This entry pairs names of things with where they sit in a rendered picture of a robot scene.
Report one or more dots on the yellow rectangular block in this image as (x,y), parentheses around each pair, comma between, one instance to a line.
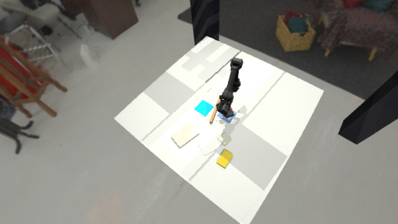
(224,158)

